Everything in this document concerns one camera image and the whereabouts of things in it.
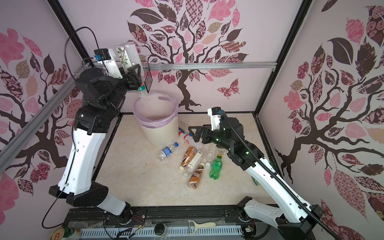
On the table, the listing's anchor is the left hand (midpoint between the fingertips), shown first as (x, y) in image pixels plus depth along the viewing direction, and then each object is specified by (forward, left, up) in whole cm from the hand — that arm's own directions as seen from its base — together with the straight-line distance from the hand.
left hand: (134, 69), depth 56 cm
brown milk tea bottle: (-24, -23, -51) cm, 61 cm away
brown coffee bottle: (-7, -20, -52) cm, 57 cm away
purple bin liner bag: (+14, +2, -35) cm, 37 cm away
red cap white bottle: (+3, -20, -53) cm, 56 cm away
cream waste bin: (-1, -4, -42) cm, 42 cm away
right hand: (-12, -24, -19) cm, 33 cm away
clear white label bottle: (-15, -23, -52) cm, 59 cm away
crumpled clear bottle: (-6, -35, -55) cm, 65 cm away
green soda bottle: (-17, -36, -52) cm, 65 cm away
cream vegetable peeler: (-44, -30, -56) cm, 77 cm away
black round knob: (-47, -8, -47) cm, 67 cm away
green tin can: (-48, +31, -47) cm, 74 cm away
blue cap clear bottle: (+11, -18, -54) cm, 58 cm away
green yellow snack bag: (-25, -59, -55) cm, 85 cm away
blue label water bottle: (-6, -6, -52) cm, 53 cm away
